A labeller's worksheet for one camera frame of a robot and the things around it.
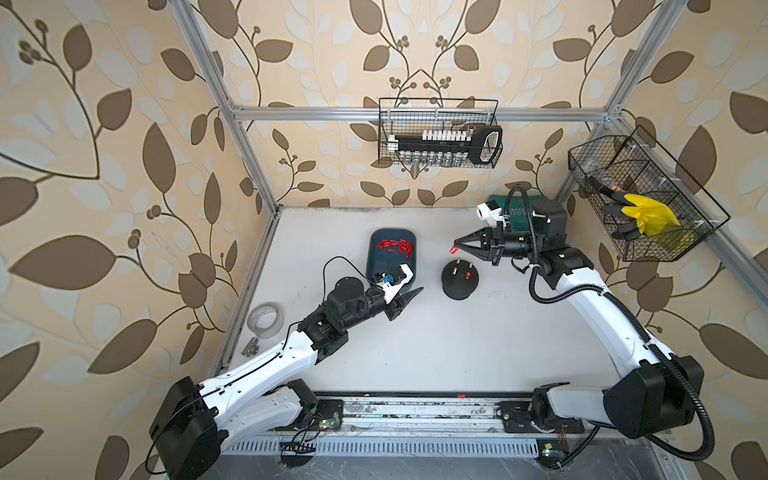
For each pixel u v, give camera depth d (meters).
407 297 0.63
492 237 0.61
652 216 0.69
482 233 0.65
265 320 0.91
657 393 0.39
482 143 0.83
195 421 0.39
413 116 0.91
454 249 0.67
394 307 0.62
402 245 1.08
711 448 0.35
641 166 0.78
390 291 0.61
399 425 0.74
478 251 0.64
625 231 0.64
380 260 1.08
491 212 0.68
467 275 0.89
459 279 0.90
